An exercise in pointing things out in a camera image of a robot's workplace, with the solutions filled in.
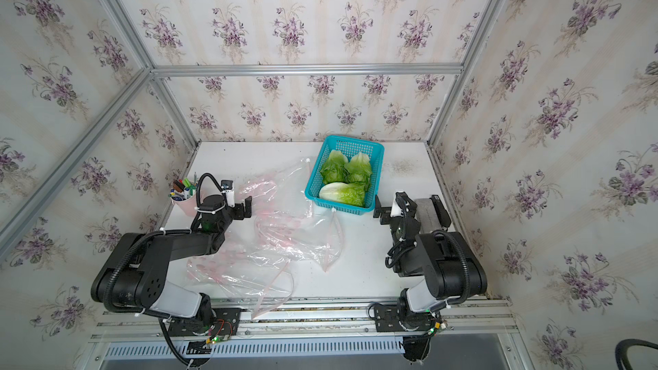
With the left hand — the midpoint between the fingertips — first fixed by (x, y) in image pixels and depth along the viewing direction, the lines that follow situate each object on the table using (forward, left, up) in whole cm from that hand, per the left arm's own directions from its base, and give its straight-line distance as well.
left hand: (238, 197), depth 93 cm
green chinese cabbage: (+11, -37, +4) cm, 39 cm away
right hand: (-3, -57, +6) cm, 58 cm away
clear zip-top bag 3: (-26, -11, -6) cm, 28 cm away
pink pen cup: (-4, +16, +1) cm, 17 cm away
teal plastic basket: (+26, -43, 0) cm, 50 cm away
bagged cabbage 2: (+11, -46, +4) cm, 47 cm away
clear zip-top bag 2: (-12, -23, -6) cm, 26 cm away
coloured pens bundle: (0, +18, +4) cm, 19 cm away
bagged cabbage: (-1, -42, +4) cm, 43 cm away
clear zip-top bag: (+1, -15, -2) cm, 15 cm away
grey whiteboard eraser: (-5, -70, -3) cm, 70 cm away
